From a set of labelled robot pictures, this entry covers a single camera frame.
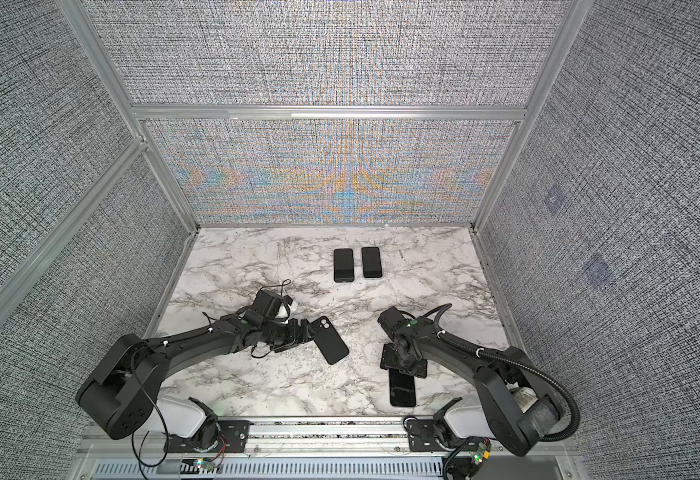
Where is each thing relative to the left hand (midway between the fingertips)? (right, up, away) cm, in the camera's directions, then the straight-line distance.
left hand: (311, 340), depth 85 cm
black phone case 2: (+5, -1, +3) cm, 6 cm away
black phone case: (+9, +21, +21) cm, 31 cm away
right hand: (+25, -8, 0) cm, 26 cm away
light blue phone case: (+19, +22, +24) cm, 37 cm away
